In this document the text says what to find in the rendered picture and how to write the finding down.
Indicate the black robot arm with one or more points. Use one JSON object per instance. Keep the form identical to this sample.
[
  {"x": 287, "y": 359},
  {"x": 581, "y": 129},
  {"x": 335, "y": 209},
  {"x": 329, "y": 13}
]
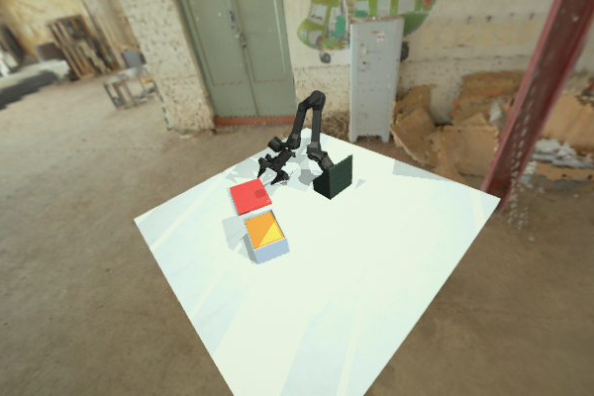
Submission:
[{"x": 314, "y": 151}]

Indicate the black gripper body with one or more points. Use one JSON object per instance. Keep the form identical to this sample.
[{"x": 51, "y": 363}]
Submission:
[{"x": 276, "y": 164}]

